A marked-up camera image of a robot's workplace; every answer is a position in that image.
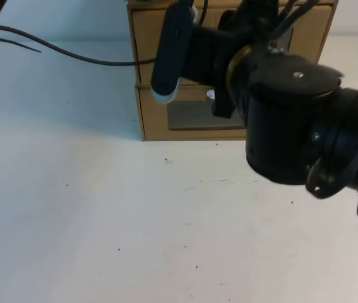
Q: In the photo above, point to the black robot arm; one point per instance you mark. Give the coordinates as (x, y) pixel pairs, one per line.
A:
(302, 125)

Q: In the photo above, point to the lower cardboard shoebox shell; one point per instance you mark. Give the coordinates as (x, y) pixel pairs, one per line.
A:
(144, 132)

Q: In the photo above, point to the white lower drawer handle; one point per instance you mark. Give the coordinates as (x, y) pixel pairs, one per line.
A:
(211, 94)

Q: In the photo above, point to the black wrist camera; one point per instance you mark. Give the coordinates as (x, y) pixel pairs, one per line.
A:
(174, 59)

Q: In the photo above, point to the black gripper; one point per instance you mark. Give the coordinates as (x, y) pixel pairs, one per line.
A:
(211, 50)

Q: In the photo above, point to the cardboard drawer with window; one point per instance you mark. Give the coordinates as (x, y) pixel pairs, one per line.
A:
(144, 34)
(156, 113)

